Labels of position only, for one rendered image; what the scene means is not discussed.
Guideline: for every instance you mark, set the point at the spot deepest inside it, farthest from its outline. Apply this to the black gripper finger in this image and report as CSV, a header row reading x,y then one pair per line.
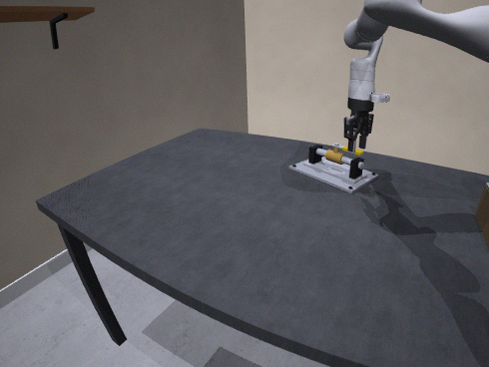
x,y
364,132
348,126

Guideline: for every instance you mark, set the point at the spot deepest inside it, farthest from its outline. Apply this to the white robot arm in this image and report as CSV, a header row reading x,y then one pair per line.
x,y
467,30

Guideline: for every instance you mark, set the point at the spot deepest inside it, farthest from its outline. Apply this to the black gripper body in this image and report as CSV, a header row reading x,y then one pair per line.
x,y
356,107

